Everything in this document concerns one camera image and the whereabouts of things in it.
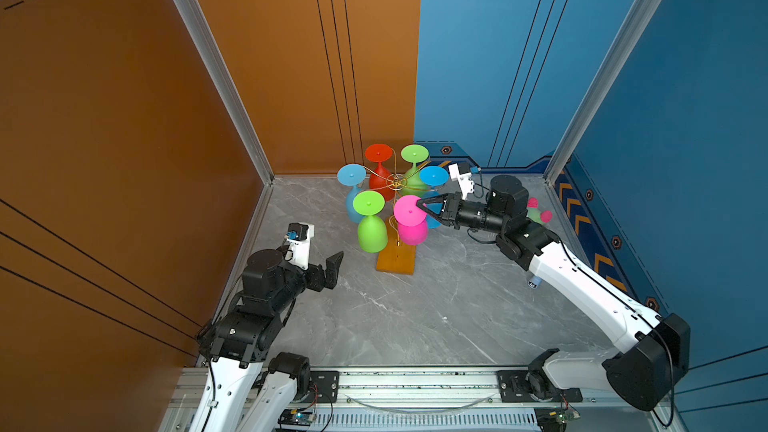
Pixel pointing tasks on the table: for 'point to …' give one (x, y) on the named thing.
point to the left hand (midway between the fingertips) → (324, 246)
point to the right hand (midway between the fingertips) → (415, 206)
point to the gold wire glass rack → (396, 182)
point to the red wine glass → (381, 180)
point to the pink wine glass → (412, 220)
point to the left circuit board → (292, 416)
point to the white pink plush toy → (544, 217)
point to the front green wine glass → (372, 231)
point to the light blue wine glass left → (352, 174)
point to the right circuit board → (554, 419)
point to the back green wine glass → (414, 154)
